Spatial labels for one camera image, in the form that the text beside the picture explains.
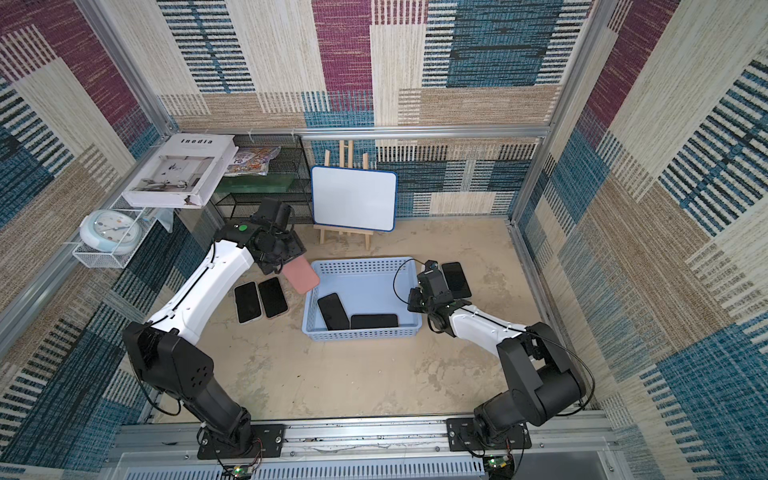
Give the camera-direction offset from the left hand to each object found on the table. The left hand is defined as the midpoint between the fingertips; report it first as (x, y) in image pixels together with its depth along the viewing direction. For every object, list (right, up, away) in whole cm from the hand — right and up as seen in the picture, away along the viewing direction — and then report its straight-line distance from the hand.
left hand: (293, 252), depth 84 cm
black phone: (+9, -19, +11) cm, 24 cm away
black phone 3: (-12, -15, +17) cm, 26 cm away
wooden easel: (+8, +8, +24) cm, 27 cm away
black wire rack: (-9, +26, +24) cm, 36 cm away
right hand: (+34, -12, +9) cm, 37 cm away
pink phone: (+2, -6, +1) cm, 7 cm away
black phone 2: (+19, -21, +10) cm, 30 cm away
